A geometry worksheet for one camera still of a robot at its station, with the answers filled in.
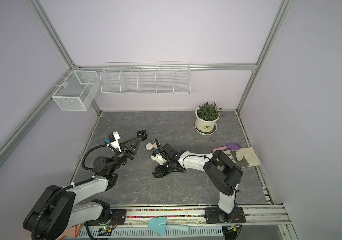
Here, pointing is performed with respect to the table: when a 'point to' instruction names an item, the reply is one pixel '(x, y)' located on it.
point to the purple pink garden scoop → (232, 146)
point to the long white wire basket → (145, 77)
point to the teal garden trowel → (159, 225)
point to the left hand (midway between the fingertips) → (142, 139)
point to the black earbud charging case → (142, 134)
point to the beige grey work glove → (244, 157)
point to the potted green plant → (207, 115)
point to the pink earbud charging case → (155, 146)
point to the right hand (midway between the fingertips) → (156, 174)
